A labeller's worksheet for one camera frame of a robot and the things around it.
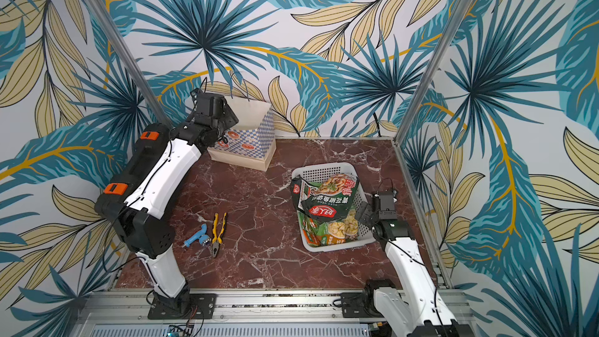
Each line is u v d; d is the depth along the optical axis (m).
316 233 0.81
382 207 0.62
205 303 0.74
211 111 0.60
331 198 0.86
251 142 0.90
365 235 0.86
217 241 0.86
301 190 0.89
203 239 0.84
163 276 0.56
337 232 0.80
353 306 0.74
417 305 0.42
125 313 0.74
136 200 0.46
